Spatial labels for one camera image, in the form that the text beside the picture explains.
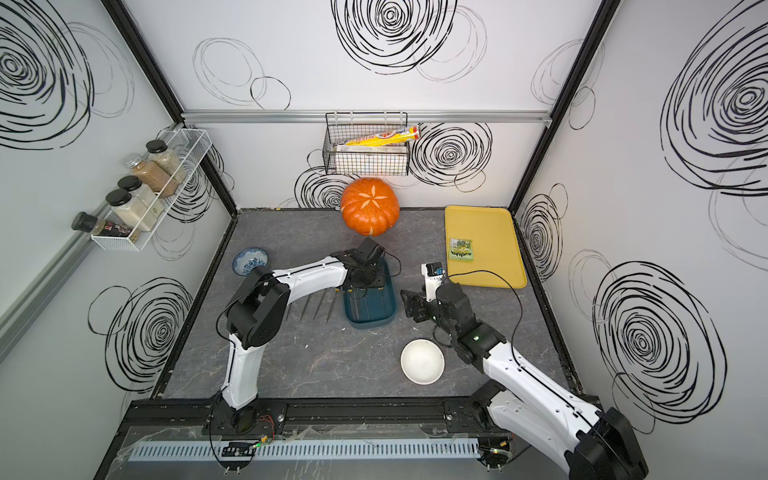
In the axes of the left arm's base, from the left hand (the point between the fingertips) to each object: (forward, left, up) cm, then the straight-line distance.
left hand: (382, 280), depth 97 cm
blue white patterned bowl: (+7, +47, -1) cm, 48 cm away
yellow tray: (+23, -38, -4) cm, 45 cm away
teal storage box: (-10, +3, -1) cm, 10 cm away
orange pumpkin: (+24, +5, +10) cm, 27 cm away
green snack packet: (+15, -28, -2) cm, 32 cm away
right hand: (-12, -9, +14) cm, 20 cm away
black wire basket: (+22, -2, +32) cm, 38 cm away
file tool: (-8, +16, -3) cm, 18 cm away
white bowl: (-25, -12, -1) cm, 28 cm away
